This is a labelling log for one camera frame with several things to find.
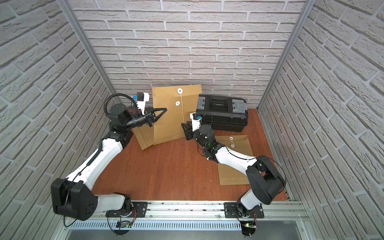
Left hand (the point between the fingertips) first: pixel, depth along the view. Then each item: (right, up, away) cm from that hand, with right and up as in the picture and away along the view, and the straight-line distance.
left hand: (168, 108), depth 67 cm
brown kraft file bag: (+31, -37, +18) cm, 52 cm away
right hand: (+7, -7, +14) cm, 17 cm away
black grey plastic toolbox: (+30, -1, +25) cm, 39 cm away
